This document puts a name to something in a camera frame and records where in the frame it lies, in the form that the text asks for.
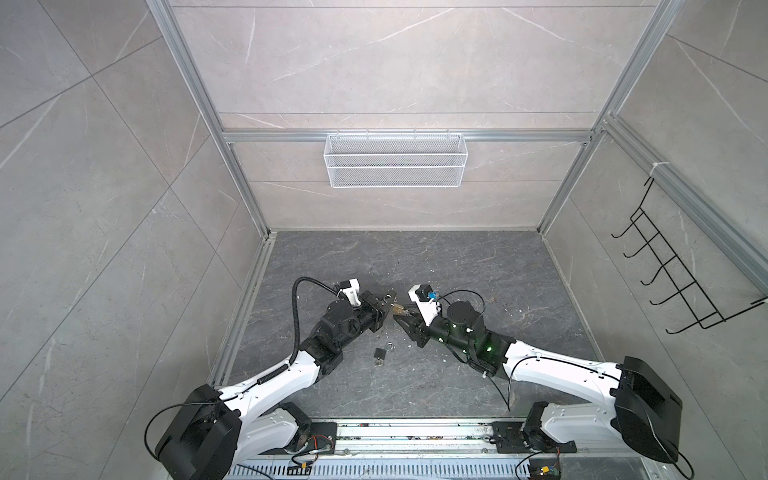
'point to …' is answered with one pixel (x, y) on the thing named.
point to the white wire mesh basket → (396, 160)
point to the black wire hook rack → (687, 288)
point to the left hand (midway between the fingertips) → (398, 287)
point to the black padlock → (380, 354)
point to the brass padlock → (398, 309)
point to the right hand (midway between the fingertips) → (399, 310)
